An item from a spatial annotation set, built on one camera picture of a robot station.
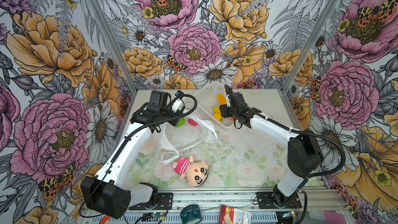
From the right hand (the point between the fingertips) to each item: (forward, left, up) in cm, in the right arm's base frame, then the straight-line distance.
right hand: (224, 111), depth 91 cm
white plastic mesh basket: (+20, +10, -13) cm, 26 cm away
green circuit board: (-47, +35, -14) cm, 60 cm away
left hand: (-10, +25, +9) cm, 28 cm away
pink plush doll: (-31, +17, -6) cm, 36 cm away
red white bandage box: (-48, +2, -11) cm, 49 cm away
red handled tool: (-48, +58, -14) cm, 76 cm away
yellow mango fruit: (0, +4, -5) cm, 7 cm away
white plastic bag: (-8, +31, -16) cm, 36 cm away
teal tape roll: (-47, +19, -6) cm, 51 cm away
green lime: (-1, +26, -10) cm, 28 cm away
